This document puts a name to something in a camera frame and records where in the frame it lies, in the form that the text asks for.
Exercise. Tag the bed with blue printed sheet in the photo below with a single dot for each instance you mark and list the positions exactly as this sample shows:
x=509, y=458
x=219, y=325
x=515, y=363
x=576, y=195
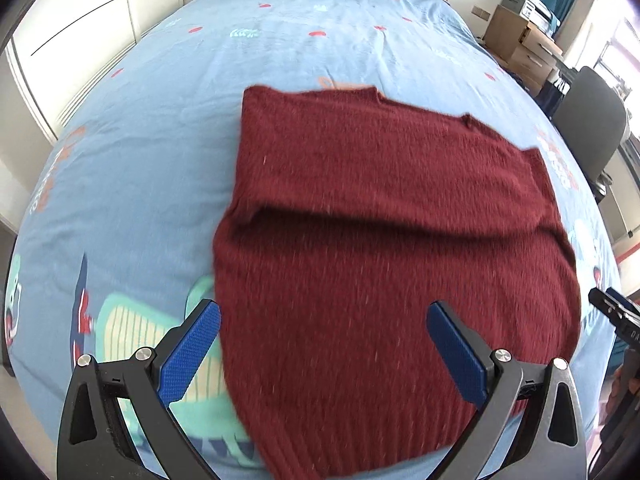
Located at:
x=175, y=135

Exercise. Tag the dark cloth with white print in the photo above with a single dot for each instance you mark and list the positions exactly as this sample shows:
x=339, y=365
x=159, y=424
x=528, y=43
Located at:
x=557, y=90

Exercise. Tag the grey office chair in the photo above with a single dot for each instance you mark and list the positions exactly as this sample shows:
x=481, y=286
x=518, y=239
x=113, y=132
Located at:
x=592, y=120

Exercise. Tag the dark red knitted sweater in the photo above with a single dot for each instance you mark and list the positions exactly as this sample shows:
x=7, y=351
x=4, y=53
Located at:
x=390, y=210

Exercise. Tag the wooden drawer cabinet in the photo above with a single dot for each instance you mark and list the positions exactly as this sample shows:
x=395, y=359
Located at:
x=515, y=45

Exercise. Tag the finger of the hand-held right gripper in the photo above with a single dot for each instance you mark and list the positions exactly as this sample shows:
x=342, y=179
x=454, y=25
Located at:
x=617, y=307

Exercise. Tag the white wardrobe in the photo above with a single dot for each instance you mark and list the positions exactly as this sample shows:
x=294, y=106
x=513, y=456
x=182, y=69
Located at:
x=75, y=15

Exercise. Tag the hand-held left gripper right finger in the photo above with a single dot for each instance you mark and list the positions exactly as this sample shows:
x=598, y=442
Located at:
x=460, y=355

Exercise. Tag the wall socket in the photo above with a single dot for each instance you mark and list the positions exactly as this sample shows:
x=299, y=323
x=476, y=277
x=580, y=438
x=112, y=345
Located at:
x=481, y=12

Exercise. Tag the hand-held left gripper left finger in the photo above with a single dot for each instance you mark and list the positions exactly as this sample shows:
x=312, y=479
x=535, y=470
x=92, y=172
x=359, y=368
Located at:
x=192, y=355

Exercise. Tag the grey printer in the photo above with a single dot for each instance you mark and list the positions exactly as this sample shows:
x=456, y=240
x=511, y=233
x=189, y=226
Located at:
x=525, y=5

